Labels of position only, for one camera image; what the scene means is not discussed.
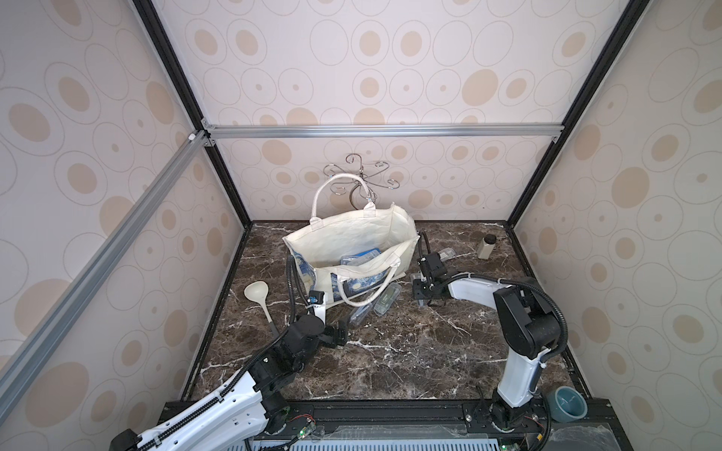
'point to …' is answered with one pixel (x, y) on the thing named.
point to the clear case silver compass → (359, 313)
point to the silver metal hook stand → (349, 188)
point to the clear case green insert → (389, 294)
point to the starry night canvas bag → (352, 251)
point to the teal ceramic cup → (566, 405)
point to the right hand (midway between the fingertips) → (429, 289)
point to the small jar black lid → (486, 246)
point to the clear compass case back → (447, 254)
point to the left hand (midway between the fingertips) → (345, 316)
